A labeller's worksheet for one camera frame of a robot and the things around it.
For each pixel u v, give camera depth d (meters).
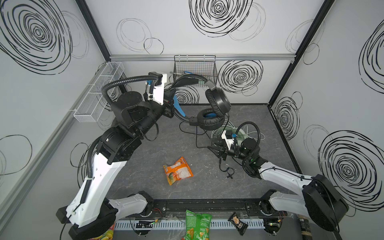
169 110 0.45
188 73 0.92
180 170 0.82
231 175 0.84
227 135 0.63
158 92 0.41
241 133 0.92
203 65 0.96
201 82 0.47
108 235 0.64
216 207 0.75
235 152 0.66
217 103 0.45
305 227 0.66
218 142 0.75
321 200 0.42
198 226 0.66
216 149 0.71
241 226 0.68
